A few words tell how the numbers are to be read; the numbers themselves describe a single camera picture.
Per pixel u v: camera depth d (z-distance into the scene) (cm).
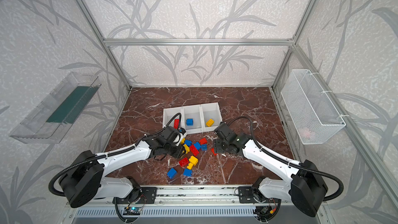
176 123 99
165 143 67
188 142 91
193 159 83
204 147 89
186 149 85
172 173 79
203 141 92
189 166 82
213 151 88
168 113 101
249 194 73
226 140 62
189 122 102
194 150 87
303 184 39
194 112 100
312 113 62
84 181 41
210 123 98
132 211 71
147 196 73
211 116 101
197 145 89
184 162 84
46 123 63
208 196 75
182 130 80
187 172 81
